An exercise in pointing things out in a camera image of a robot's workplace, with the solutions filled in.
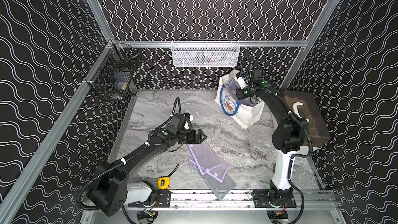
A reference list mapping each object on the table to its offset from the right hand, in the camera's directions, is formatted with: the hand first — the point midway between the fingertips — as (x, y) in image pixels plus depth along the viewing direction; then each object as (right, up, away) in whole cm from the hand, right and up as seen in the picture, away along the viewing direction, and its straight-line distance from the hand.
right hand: (238, 92), depth 95 cm
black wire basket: (-75, +8, -2) cm, 76 cm away
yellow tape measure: (-42, -47, -16) cm, 65 cm away
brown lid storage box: (+42, -7, +1) cm, 42 cm away
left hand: (-23, -24, -15) cm, 36 cm away
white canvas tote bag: (+2, -13, -4) cm, 14 cm away
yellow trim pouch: (-19, -38, -14) cm, 45 cm away
